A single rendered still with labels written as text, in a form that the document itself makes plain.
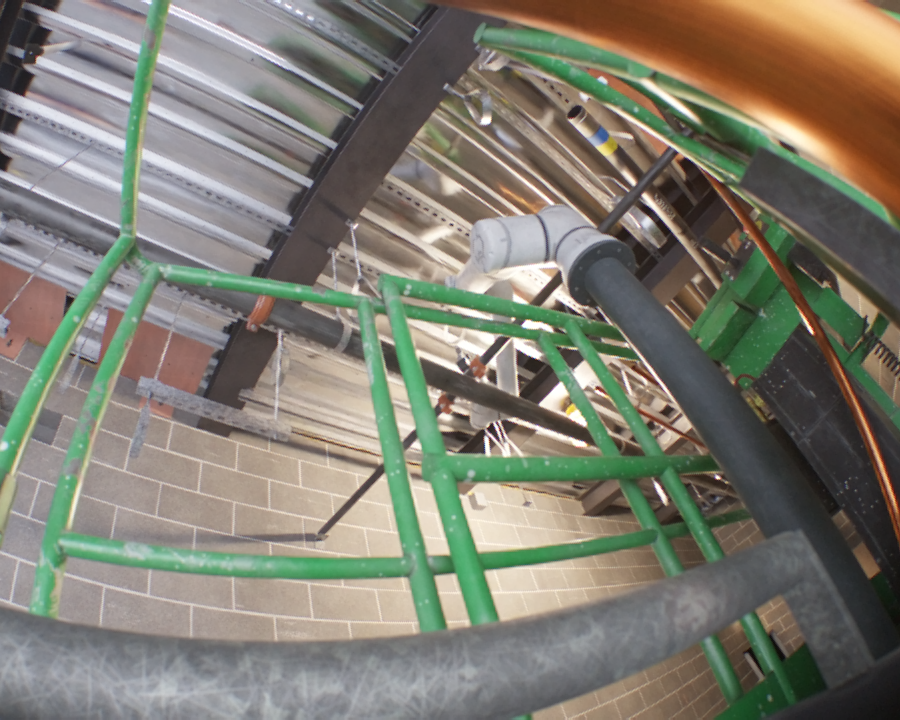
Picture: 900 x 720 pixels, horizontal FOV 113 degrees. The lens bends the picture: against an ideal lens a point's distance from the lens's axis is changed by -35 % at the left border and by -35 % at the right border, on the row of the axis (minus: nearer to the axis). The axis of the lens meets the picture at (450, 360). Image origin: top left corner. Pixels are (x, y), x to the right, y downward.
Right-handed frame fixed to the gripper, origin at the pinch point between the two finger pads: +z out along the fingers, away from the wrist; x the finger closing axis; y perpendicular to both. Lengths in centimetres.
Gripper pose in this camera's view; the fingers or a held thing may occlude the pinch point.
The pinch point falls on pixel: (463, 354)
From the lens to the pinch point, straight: 212.9
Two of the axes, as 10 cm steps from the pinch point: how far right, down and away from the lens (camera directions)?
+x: -5.8, -4.9, -6.5
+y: 7.7, -5.8, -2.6
